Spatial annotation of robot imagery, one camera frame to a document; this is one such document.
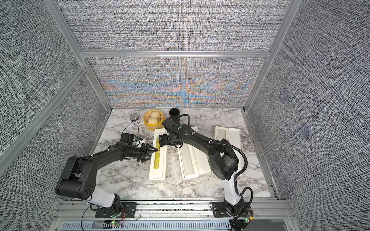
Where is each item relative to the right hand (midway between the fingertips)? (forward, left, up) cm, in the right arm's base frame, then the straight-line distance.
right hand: (164, 139), depth 88 cm
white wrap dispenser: (-17, +3, -3) cm, 17 cm away
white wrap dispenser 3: (+5, -44, -5) cm, 45 cm away
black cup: (+24, -5, -4) cm, 25 cm away
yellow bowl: (+21, +11, -6) cm, 24 cm away
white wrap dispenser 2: (-13, -18, -4) cm, 22 cm away
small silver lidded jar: (+22, +25, -5) cm, 34 cm away
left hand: (-7, +4, -4) cm, 9 cm away
